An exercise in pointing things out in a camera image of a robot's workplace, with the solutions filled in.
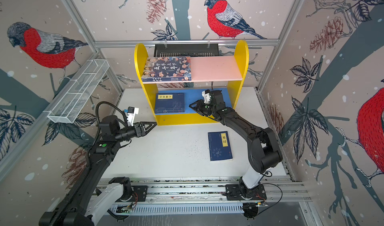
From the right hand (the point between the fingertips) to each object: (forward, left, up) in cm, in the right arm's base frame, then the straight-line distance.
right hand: (189, 108), depth 84 cm
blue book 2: (-14, -18, -19) cm, 30 cm away
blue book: (+6, +14, -3) cm, 15 cm away
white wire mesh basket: (0, +60, +14) cm, 61 cm away
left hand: (-15, +17, +6) cm, 23 cm away
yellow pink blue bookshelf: (+38, +19, -16) cm, 46 cm away
